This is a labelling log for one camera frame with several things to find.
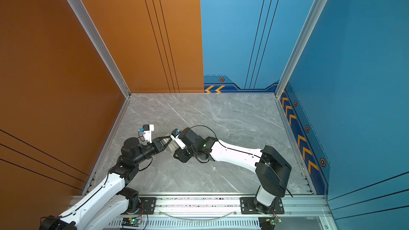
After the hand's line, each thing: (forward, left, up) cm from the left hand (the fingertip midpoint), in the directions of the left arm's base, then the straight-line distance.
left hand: (172, 137), depth 77 cm
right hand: (-5, -2, -6) cm, 8 cm away
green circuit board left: (-32, +16, -19) cm, 41 cm away
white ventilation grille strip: (-33, -11, -18) cm, 39 cm away
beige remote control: (-4, -1, -2) cm, 5 cm away
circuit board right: (-32, -45, -18) cm, 58 cm away
